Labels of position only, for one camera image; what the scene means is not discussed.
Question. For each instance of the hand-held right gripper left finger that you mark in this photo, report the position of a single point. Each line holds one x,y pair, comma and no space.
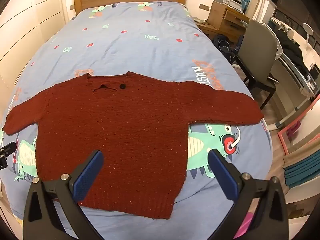
88,172

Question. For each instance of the black jacket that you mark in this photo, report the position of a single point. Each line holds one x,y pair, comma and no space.
292,50

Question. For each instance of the dark backpack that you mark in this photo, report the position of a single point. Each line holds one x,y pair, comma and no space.
223,46

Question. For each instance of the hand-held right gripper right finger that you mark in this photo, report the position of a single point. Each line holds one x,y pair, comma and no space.
222,173

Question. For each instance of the white wardrobe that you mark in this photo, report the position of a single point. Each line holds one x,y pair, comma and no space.
27,20

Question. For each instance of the pink framed board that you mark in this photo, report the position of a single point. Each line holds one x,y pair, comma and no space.
291,135

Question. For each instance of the wooden nightstand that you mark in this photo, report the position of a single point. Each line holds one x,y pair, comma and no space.
225,17

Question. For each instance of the white desk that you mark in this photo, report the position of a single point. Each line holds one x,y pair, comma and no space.
302,62

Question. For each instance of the stack of teal folded cloths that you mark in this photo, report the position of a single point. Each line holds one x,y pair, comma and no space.
303,170

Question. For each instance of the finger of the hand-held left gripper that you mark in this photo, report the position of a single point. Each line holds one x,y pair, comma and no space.
7,150

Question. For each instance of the white desk lamp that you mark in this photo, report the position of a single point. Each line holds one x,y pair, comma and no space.
307,33

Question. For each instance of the grey chair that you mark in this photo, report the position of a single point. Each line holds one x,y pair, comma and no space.
257,52

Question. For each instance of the dark red knitted sweater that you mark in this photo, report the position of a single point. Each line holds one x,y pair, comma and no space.
120,140

